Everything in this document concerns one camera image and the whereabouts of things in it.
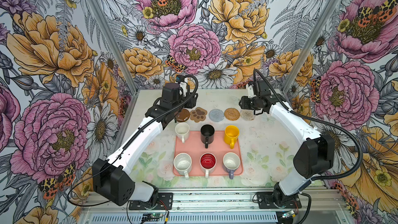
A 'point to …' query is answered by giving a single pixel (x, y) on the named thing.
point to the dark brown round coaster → (182, 115)
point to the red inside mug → (208, 163)
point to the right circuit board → (287, 214)
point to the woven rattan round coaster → (231, 114)
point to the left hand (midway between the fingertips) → (192, 99)
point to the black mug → (207, 134)
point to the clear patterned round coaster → (247, 115)
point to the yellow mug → (231, 134)
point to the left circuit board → (152, 215)
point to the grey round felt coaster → (216, 115)
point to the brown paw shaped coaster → (198, 114)
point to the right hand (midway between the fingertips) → (243, 107)
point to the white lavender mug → (231, 162)
